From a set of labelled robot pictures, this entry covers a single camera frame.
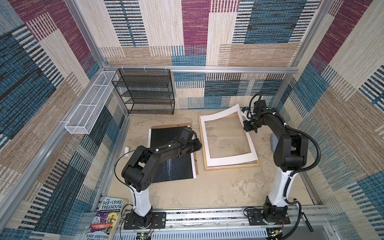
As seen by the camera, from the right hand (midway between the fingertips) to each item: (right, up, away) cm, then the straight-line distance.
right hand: (246, 128), depth 96 cm
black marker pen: (+20, -44, -25) cm, 54 cm away
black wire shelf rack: (-69, +27, +14) cm, 75 cm away
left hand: (-27, -9, -3) cm, 29 cm away
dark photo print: (-51, -24, -5) cm, 56 cm away
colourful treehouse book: (-76, -43, -24) cm, 90 cm away
